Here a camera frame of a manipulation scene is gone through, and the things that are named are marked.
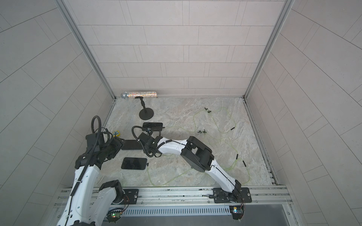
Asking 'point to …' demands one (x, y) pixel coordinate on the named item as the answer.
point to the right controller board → (236, 211)
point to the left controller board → (113, 215)
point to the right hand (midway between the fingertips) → (148, 146)
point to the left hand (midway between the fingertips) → (125, 139)
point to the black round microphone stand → (146, 113)
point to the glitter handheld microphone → (126, 95)
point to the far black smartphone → (155, 126)
